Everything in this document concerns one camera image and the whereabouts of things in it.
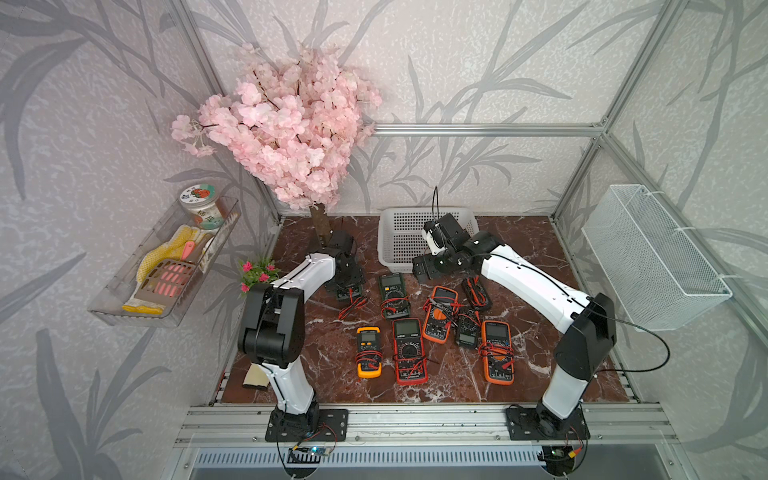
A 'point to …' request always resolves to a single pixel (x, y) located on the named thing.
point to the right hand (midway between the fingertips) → (427, 265)
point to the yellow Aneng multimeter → (368, 354)
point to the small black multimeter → (468, 328)
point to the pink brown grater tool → (167, 280)
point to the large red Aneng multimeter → (410, 356)
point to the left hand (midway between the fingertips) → (352, 280)
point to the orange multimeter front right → (497, 351)
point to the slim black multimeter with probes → (476, 292)
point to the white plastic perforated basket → (400, 233)
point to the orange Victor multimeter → (443, 301)
